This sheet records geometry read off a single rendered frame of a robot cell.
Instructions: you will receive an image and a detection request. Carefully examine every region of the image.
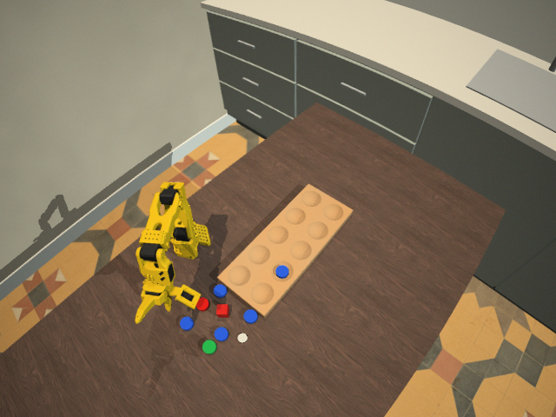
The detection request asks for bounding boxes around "green disc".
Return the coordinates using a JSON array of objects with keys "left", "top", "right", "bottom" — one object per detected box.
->
[{"left": 202, "top": 340, "right": 217, "bottom": 354}]

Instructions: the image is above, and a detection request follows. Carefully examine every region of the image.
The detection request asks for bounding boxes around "red cube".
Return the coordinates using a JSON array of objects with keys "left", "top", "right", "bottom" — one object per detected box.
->
[{"left": 216, "top": 304, "right": 229, "bottom": 318}]

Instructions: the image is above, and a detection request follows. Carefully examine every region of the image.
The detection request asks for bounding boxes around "red disc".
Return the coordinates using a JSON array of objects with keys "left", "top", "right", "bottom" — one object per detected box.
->
[{"left": 196, "top": 298, "right": 209, "bottom": 311}]

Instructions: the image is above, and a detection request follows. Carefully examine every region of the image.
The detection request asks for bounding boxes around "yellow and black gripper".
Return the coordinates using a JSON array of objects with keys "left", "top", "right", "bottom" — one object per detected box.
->
[{"left": 135, "top": 279, "right": 201, "bottom": 323}]

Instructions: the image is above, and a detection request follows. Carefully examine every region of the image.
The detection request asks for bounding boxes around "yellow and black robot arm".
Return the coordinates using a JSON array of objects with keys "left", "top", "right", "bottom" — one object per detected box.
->
[{"left": 136, "top": 182, "right": 211, "bottom": 286}]

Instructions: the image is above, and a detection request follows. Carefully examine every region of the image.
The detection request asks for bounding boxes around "blue disc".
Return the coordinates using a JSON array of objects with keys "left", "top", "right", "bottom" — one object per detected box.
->
[
  {"left": 180, "top": 317, "right": 194, "bottom": 331},
  {"left": 215, "top": 328, "right": 228, "bottom": 341},
  {"left": 214, "top": 284, "right": 227, "bottom": 298},
  {"left": 275, "top": 265, "right": 288, "bottom": 279},
  {"left": 244, "top": 309, "right": 258, "bottom": 324}
]

